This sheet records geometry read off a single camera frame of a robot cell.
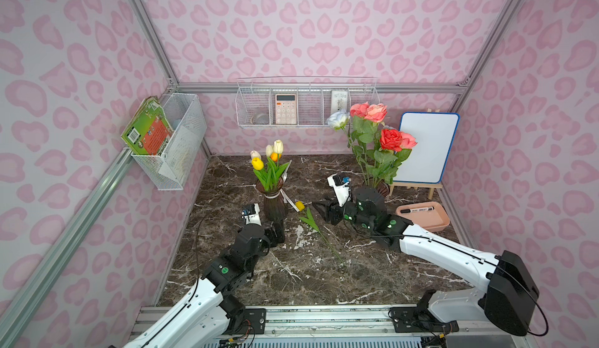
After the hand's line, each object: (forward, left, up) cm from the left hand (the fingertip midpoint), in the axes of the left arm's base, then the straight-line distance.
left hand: (272, 219), depth 77 cm
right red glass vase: (+11, -39, +2) cm, 40 cm away
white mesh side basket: (+9, +31, +15) cm, 35 cm away
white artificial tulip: (+21, +2, +12) cm, 24 cm away
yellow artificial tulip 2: (+7, -13, -15) cm, 21 cm away
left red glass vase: (+10, +1, -7) cm, 13 cm away
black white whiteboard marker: (+13, -58, -16) cm, 61 cm away
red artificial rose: (+14, -38, +17) cm, 44 cm away
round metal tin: (+38, +7, +12) cm, 41 cm away
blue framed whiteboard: (+29, -59, +12) cm, 67 cm away
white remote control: (+43, -24, +17) cm, 52 cm away
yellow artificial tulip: (+14, +4, +7) cm, 16 cm away
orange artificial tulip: (+17, 0, +12) cm, 21 cm away
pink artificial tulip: (+19, +6, +12) cm, 23 cm away
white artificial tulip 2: (+16, -2, +17) cm, 23 cm away
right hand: (+3, -15, +7) cm, 17 cm away
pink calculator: (+41, -3, +14) cm, 44 cm away
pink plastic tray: (+11, -62, -17) cm, 65 cm away
